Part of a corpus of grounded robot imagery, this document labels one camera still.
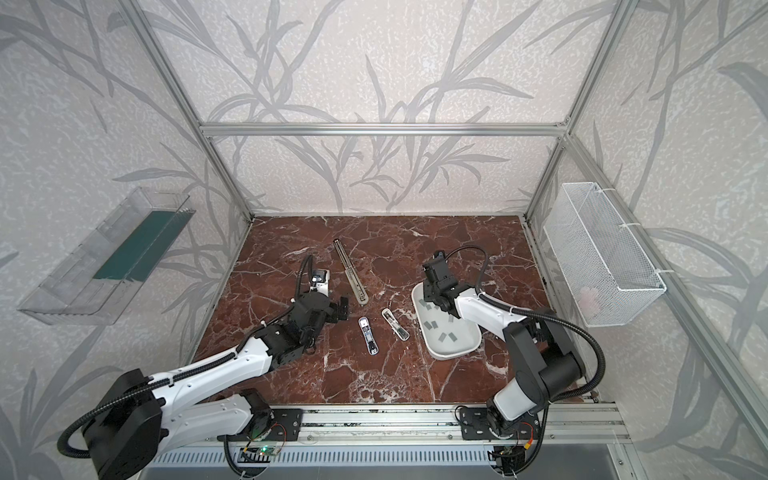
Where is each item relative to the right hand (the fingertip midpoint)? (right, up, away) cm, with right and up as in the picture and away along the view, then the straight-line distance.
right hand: (436, 275), depth 94 cm
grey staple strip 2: (0, -6, -28) cm, 29 cm away
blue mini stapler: (-21, -18, -6) cm, 28 cm away
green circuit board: (-43, -39, -24) cm, 62 cm away
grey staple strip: (-3, -15, -3) cm, 16 cm away
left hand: (-29, -1, -10) cm, 31 cm away
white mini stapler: (-11, -16, -5) cm, 20 cm away
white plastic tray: (+9, -17, -6) cm, 20 cm away
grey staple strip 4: (+5, -18, -5) cm, 19 cm away
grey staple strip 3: (+1, -18, -5) cm, 19 cm away
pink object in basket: (+35, -4, -21) cm, 41 cm away
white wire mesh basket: (+32, +3, -34) cm, 46 cm away
